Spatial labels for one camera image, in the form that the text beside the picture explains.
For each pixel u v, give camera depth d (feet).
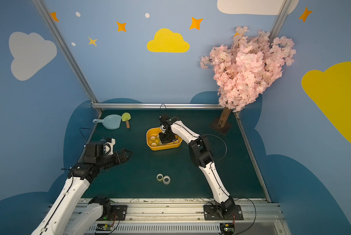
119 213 2.44
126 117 3.88
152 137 3.39
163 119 2.76
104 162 2.07
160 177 2.83
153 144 3.24
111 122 3.79
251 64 1.87
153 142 3.32
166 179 2.81
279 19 2.40
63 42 2.68
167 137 2.93
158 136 3.41
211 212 2.45
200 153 2.04
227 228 2.39
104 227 2.35
